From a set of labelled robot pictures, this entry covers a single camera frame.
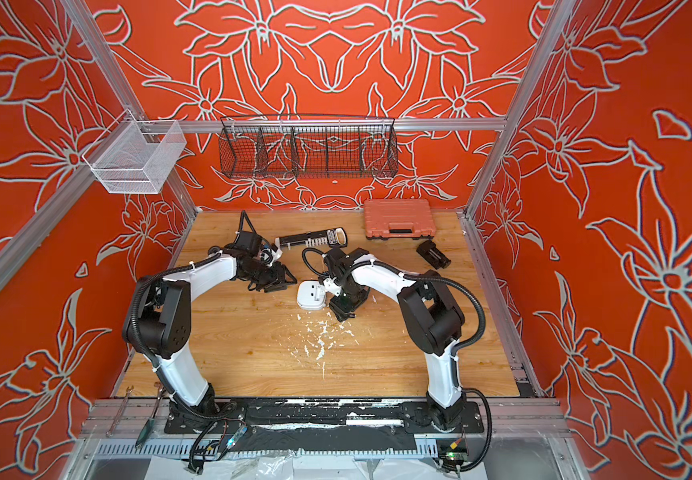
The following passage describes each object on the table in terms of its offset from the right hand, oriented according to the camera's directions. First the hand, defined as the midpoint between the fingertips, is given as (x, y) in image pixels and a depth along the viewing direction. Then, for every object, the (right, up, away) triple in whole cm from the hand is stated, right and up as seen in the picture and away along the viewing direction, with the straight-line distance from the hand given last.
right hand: (344, 308), depth 89 cm
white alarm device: (-11, +3, +3) cm, 11 cm away
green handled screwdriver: (-49, -26, -19) cm, 58 cm away
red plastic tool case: (+21, +29, +23) cm, 43 cm away
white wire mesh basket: (-66, +48, +3) cm, 82 cm away
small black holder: (+32, +16, +14) cm, 38 cm away
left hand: (-17, +8, +3) cm, 19 cm away
